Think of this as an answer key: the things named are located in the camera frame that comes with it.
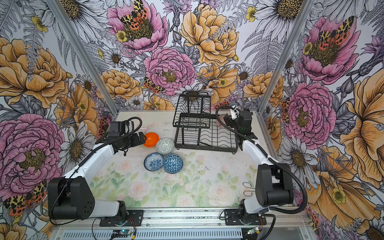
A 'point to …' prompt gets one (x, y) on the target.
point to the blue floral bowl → (153, 161)
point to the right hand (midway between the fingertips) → (236, 114)
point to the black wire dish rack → (197, 128)
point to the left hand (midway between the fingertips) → (139, 144)
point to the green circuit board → (125, 232)
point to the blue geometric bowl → (172, 163)
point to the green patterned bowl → (164, 146)
